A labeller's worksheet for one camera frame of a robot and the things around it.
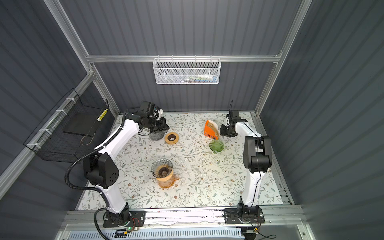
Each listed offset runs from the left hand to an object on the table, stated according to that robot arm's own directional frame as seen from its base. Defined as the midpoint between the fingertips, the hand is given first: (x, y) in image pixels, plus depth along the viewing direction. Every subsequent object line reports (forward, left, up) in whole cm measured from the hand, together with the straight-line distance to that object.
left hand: (169, 127), depth 87 cm
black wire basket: (-17, +50, +12) cm, 54 cm away
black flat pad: (-4, +41, +11) cm, 43 cm away
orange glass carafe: (-25, +2, -19) cm, 31 cm away
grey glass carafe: (+6, +11, -15) cm, 20 cm away
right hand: (+4, -35, -13) cm, 38 cm away
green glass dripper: (-4, -29, -17) cm, 34 cm away
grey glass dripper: (-21, +5, -10) cm, 23 cm away
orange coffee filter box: (+7, -27, -13) cm, 30 cm away
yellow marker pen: (+2, +36, +8) cm, 37 cm away
